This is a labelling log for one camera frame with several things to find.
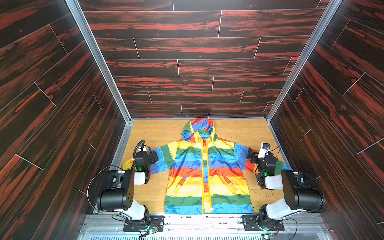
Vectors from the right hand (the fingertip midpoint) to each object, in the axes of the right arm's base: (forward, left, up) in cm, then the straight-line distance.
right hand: (261, 148), depth 92 cm
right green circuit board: (-44, +4, -9) cm, 45 cm away
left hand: (-3, +72, -3) cm, 72 cm away
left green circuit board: (-45, +60, -6) cm, 75 cm away
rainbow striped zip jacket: (-15, +35, -9) cm, 39 cm away
